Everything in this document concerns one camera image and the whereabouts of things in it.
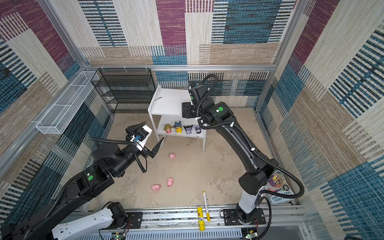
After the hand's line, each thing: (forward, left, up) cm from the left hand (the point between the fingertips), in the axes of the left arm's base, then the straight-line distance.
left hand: (152, 127), depth 60 cm
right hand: (+14, -15, -4) cm, 20 cm away
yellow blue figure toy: (+15, -8, -19) cm, 26 cm away
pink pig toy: (+8, -3, -37) cm, 38 cm away
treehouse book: (-18, -57, -37) cm, 71 cm away
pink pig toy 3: (-11, +4, -37) cm, 39 cm away
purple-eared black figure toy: (+13, -19, -19) cm, 30 cm away
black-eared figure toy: (+14, -14, -19) cm, 27 cm away
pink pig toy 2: (-8, -3, -37) cm, 38 cm away
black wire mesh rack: (+53, +31, -23) cm, 66 cm away
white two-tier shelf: (+15, -3, -5) cm, 16 cm away
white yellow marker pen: (-19, -22, -39) cm, 48 cm away
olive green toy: (+15, -2, -20) cm, 25 cm away
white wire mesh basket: (+10, +48, -6) cm, 49 cm away
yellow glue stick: (-26, -19, -38) cm, 50 cm away
